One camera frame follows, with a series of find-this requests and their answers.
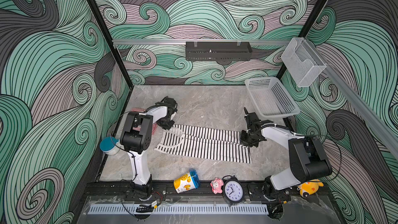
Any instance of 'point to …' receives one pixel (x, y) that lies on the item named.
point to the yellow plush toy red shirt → (307, 188)
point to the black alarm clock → (232, 190)
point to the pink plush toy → (216, 185)
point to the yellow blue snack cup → (188, 181)
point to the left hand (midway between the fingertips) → (162, 124)
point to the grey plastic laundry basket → (271, 98)
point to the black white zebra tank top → (204, 142)
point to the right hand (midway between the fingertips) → (242, 142)
